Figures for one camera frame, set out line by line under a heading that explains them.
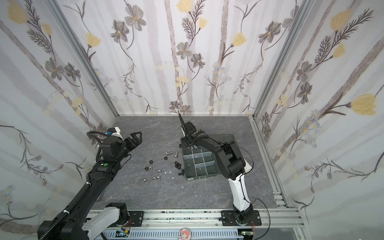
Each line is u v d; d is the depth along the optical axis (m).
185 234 0.67
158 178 0.87
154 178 0.87
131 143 0.70
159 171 0.90
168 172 0.91
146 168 0.91
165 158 0.96
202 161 0.95
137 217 0.73
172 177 0.88
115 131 0.70
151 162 0.95
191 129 0.79
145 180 0.86
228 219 0.73
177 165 0.93
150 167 0.91
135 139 0.71
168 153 0.98
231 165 0.54
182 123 0.82
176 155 0.96
